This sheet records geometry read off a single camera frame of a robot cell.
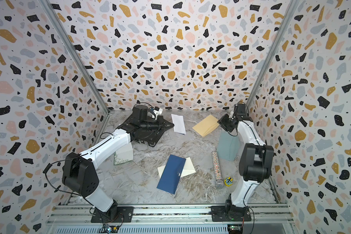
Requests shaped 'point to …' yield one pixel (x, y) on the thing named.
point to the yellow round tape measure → (228, 181)
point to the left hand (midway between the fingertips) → (175, 124)
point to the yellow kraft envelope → (206, 126)
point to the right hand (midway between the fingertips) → (218, 121)
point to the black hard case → (146, 132)
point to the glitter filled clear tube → (219, 182)
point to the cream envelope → (187, 169)
